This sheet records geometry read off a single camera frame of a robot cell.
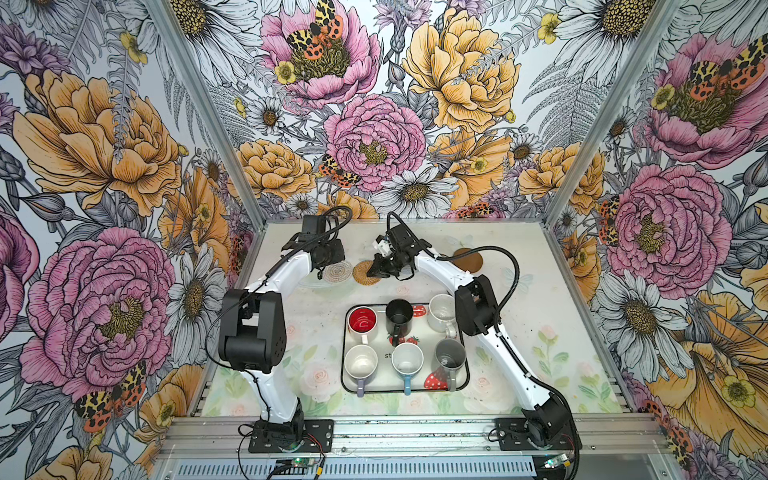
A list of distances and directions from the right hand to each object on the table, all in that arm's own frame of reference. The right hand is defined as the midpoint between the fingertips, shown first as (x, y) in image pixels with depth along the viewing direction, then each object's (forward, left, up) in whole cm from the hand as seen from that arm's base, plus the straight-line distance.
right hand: (369, 279), depth 103 cm
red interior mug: (-16, +1, +2) cm, 16 cm away
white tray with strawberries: (-32, -5, -1) cm, 33 cm away
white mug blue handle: (-27, -11, 0) cm, 30 cm away
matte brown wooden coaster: (+7, -37, -1) cm, 37 cm away
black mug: (-16, -9, +2) cm, 18 cm away
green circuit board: (-50, +14, -1) cm, 52 cm away
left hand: (+1, +9, +10) cm, 14 cm away
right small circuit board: (-51, -46, -2) cm, 69 cm away
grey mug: (-27, -23, +2) cm, 36 cm away
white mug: (-14, -23, 0) cm, 27 cm away
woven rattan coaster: (+3, +3, -1) cm, 5 cm away
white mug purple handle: (-28, +2, 0) cm, 28 cm away
